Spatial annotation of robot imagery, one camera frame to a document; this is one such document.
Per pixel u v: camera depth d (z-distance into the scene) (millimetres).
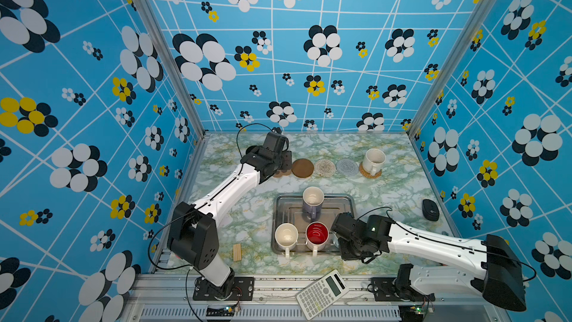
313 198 941
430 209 890
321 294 720
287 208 934
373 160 1031
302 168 1054
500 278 389
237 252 806
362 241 578
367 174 1016
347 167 1054
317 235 841
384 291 766
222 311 708
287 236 844
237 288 723
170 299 750
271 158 632
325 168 1050
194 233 437
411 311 707
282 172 1044
